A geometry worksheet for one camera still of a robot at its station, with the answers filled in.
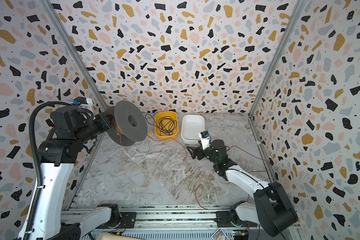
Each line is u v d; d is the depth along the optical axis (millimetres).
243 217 603
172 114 1148
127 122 638
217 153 639
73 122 435
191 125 1107
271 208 417
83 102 532
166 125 1130
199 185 856
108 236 675
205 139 731
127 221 733
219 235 688
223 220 734
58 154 389
